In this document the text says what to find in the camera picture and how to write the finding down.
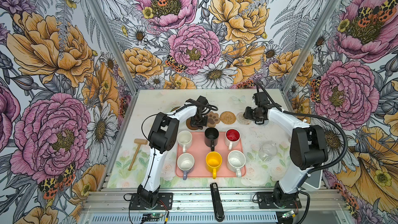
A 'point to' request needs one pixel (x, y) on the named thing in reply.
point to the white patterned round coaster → (242, 120)
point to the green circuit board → (152, 215)
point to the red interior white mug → (232, 138)
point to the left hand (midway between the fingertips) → (201, 130)
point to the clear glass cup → (267, 151)
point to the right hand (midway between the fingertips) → (247, 119)
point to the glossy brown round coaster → (189, 125)
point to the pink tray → (199, 151)
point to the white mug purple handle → (185, 162)
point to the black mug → (211, 135)
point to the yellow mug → (213, 160)
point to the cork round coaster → (227, 117)
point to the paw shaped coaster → (213, 119)
